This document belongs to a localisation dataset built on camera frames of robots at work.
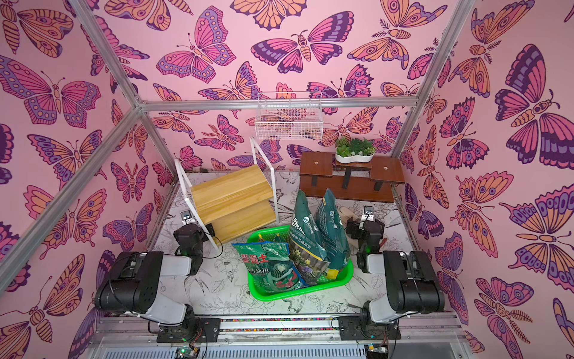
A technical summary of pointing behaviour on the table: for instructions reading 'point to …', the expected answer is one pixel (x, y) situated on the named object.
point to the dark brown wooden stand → (323, 179)
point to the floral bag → (270, 266)
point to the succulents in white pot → (353, 149)
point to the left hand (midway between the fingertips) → (198, 220)
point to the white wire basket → (289, 115)
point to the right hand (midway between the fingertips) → (361, 217)
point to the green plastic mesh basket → (282, 234)
